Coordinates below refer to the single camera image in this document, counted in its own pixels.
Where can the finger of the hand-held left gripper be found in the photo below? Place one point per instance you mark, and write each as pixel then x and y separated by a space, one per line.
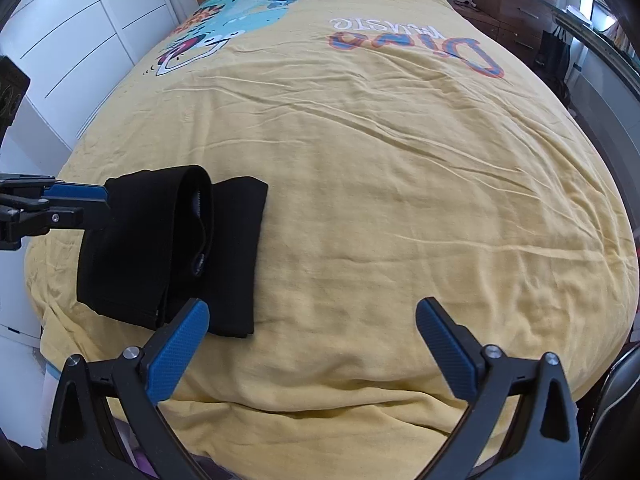
pixel 75 192
pixel 55 218

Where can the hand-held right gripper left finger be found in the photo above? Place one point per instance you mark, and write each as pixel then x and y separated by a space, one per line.
pixel 180 350

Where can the desk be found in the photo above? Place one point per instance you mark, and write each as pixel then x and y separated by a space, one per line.
pixel 595 35

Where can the wooden dresser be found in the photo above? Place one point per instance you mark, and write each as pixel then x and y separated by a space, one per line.
pixel 515 15

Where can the yellow printed blanket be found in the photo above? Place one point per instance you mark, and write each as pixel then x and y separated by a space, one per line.
pixel 380 185

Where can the black pants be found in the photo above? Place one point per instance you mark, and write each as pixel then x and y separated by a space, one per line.
pixel 135 240

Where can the black chair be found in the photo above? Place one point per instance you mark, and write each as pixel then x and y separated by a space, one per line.
pixel 615 410

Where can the black bag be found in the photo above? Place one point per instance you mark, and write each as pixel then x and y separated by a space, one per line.
pixel 552 55

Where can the wooden nightstand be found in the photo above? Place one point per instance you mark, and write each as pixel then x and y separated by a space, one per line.
pixel 480 20

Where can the white radiator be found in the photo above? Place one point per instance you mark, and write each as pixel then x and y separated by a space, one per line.
pixel 600 105

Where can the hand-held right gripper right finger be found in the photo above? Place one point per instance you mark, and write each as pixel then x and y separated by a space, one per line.
pixel 445 350

